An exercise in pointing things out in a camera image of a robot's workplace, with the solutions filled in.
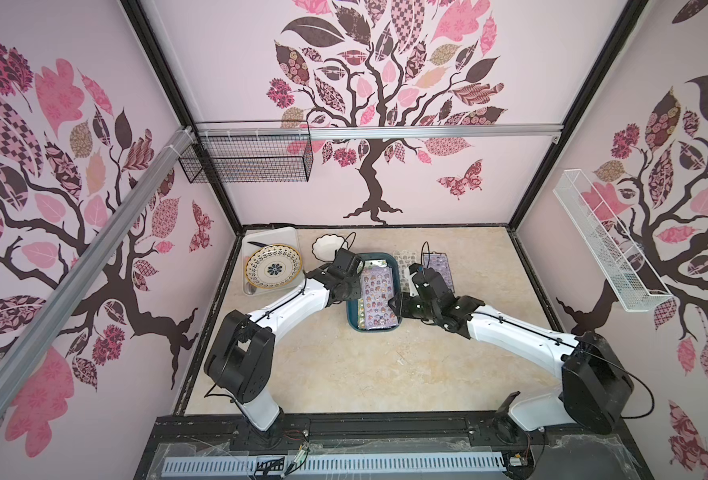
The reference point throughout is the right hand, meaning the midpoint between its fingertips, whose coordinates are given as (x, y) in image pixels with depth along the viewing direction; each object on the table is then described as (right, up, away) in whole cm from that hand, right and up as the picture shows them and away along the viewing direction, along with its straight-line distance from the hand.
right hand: (391, 305), depth 83 cm
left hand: (-13, +3, +6) cm, 14 cm away
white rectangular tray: (-52, +21, +34) cm, 66 cm away
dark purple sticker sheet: (+21, +11, +26) cm, 35 cm away
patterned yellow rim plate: (-41, +10, +23) cm, 49 cm away
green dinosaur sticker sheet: (+8, +13, +27) cm, 31 cm away
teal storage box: (-7, -1, +4) cm, 8 cm away
